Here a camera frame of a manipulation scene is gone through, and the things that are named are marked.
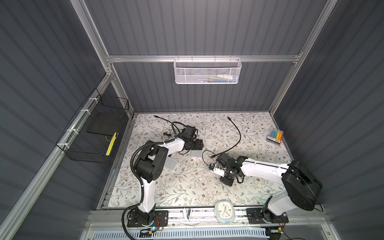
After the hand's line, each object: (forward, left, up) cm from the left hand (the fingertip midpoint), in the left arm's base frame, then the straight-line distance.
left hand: (198, 145), depth 100 cm
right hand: (-23, -15, -3) cm, 27 cm away
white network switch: (-7, +2, 0) cm, 7 cm away
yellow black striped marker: (-14, +43, +25) cm, 52 cm away
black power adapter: (+12, +23, -1) cm, 26 cm away
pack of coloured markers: (+4, -55, +1) cm, 55 cm away
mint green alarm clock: (-40, -10, +1) cm, 42 cm away
